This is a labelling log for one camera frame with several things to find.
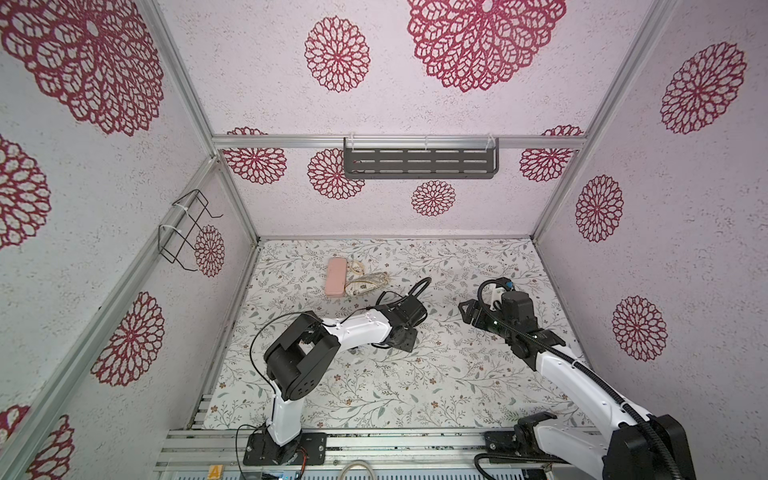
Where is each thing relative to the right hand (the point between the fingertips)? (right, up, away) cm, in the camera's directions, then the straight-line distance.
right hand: (470, 303), depth 84 cm
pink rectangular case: (-42, +7, +24) cm, 49 cm away
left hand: (-20, -13, +8) cm, 25 cm away
